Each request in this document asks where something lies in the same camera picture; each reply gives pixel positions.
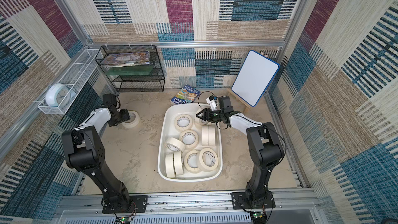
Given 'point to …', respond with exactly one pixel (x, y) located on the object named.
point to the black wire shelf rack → (154, 82)
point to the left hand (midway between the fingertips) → (121, 118)
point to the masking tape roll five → (174, 144)
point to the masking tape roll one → (183, 122)
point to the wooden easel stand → (245, 105)
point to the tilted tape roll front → (208, 159)
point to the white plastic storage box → (166, 129)
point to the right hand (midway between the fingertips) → (199, 114)
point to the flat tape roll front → (191, 161)
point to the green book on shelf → (142, 70)
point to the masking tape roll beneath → (189, 138)
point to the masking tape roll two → (203, 122)
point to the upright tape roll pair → (208, 135)
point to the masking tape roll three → (129, 125)
